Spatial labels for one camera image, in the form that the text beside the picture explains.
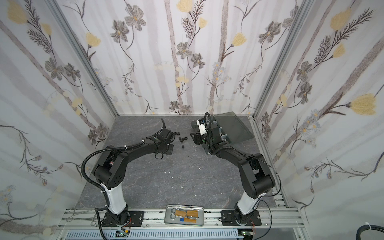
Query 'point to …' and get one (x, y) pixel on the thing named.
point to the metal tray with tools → (182, 214)
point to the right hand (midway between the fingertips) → (192, 128)
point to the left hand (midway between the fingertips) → (168, 146)
